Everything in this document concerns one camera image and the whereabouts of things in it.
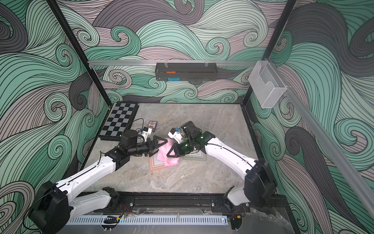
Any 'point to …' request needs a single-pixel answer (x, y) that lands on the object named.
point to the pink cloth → (163, 150)
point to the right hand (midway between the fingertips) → (169, 155)
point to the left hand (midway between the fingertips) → (164, 143)
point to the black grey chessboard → (119, 119)
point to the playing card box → (152, 124)
